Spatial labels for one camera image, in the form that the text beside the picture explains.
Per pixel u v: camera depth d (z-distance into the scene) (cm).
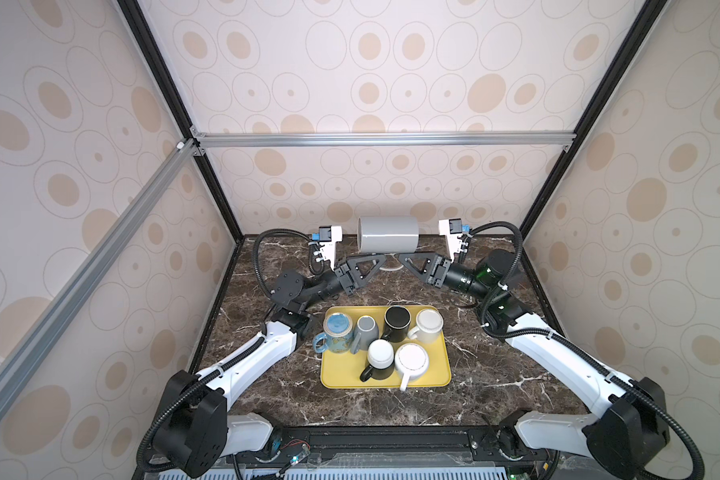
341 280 58
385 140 89
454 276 59
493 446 73
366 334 84
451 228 59
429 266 58
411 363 80
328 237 58
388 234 57
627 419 39
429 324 88
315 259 60
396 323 86
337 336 82
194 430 40
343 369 86
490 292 55
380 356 80
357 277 59
